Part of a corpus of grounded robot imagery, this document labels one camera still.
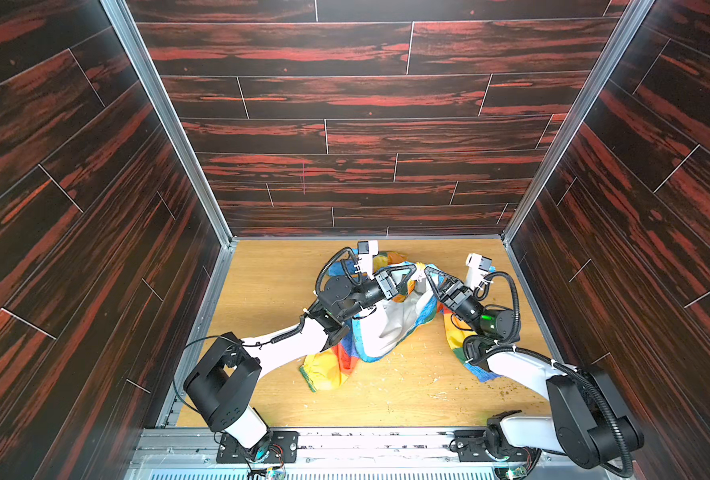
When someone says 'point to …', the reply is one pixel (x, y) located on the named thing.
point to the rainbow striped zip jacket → (395, 329)
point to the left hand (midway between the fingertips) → (418, 273)
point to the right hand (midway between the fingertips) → (430, 269)
